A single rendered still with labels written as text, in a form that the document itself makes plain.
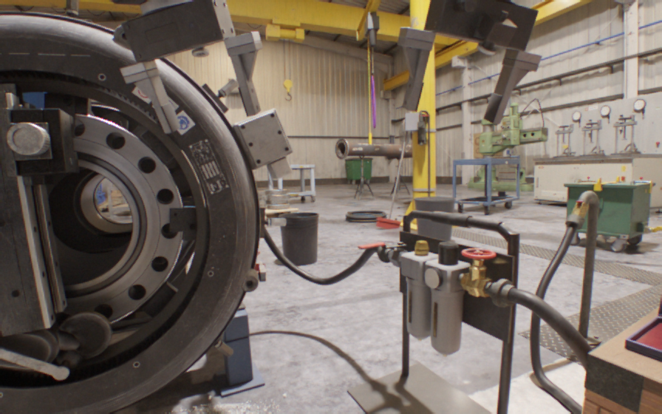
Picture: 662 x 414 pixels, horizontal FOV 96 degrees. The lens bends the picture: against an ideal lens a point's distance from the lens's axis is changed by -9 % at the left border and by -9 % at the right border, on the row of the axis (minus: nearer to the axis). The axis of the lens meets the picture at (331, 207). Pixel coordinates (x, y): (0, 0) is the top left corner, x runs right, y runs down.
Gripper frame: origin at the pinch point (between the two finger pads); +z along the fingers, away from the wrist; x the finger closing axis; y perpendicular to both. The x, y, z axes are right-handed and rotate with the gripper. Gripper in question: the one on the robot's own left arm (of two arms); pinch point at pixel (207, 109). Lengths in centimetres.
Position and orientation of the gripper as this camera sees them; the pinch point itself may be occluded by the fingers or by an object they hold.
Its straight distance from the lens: 51.3
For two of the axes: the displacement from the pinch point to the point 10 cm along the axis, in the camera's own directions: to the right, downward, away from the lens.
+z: 2.0, 8.6, 4.7
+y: 1.0, -5.0, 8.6
